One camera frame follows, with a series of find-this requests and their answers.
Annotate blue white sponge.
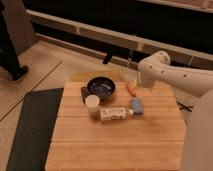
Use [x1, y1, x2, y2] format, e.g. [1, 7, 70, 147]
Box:
[131, 98, 143, 115]

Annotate white paper cup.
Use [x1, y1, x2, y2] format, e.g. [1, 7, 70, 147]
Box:
[85, 95, 100, 115]

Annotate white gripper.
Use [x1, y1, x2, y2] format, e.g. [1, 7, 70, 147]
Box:
[137, 74, 155, 88]

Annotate black floor mat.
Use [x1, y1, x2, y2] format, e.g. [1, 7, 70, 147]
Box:
[6, 88, 63, 171]

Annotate dark ceramic bowl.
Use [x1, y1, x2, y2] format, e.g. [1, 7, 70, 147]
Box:
[87, 77, 116, 100]

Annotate black shoe right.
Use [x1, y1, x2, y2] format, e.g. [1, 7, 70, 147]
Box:
[12, 65, 29, 81]

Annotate orange carrot toy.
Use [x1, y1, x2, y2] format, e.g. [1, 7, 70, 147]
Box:
[126, 85, 136, 97]

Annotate clear labelled plastic bottle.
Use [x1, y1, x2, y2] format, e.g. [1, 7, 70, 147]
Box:
[90, 107, 133, 121]

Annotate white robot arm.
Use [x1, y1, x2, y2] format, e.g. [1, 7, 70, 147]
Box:
[138, 51, 213, 171]

